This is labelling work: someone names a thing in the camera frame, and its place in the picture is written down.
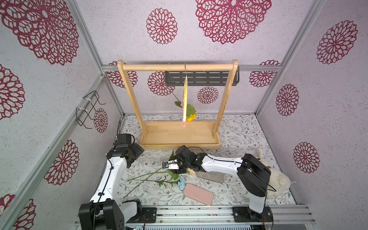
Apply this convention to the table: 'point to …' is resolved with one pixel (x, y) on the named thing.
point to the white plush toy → (279, 182)
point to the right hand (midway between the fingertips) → (170, 161)
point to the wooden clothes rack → (207, 134)
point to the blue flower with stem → (180, 182)
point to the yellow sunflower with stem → (190, 111)
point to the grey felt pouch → (212, 176)
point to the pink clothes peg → (184, 123)
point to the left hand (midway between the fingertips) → (137, 154)
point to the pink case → (198, 193)
